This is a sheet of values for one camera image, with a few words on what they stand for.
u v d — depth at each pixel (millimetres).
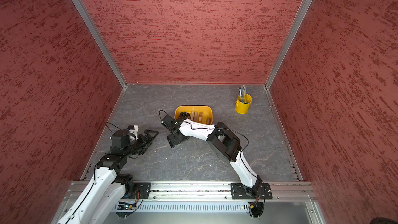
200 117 1002
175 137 776
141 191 751
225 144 523
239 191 740
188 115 1002
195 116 1006
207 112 1004
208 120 992
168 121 737
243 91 965
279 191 758
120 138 606
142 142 710
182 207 774
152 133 762
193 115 1002
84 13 812
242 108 1023
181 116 1002
